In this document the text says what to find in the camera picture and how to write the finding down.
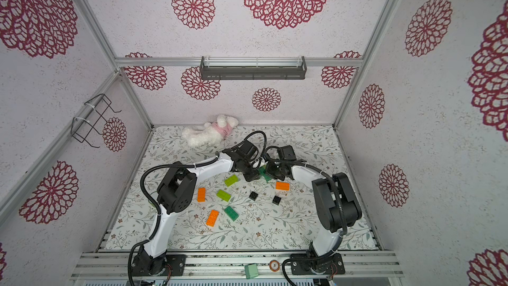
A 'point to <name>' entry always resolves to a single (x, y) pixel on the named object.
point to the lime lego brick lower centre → (223, 194)
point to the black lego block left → (253, 196)
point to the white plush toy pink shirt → (212, 134)
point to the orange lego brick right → (282, 186)
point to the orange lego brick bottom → (212, 218)
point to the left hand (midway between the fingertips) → (256, 173)
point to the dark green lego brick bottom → (231, 213)
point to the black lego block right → (276, 200)
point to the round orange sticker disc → (274, 265)
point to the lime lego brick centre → (231, 181)
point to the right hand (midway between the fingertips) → (263, 168)
